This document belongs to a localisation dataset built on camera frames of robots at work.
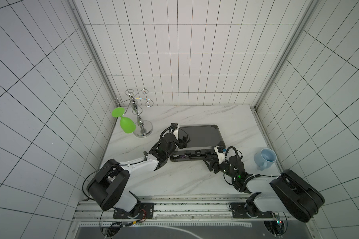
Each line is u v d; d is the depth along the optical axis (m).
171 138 0.67
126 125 0.87
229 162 0.69
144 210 0.72
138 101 0.88
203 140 0.84
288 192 0.45
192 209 0.74
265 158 0.89
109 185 0.43
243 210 0.72
